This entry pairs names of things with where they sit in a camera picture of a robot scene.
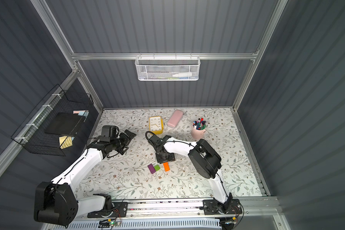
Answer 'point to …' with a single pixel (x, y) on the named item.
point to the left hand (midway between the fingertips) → (135, 139)
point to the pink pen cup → (198, 129)
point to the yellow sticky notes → (65, 141)
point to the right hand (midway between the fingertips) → (162, 162)
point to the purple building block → (151, 168)
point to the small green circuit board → (115, 223)
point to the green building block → (157, 167)
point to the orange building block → (166, 166)
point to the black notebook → (64, 123)
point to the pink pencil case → (175, 119)
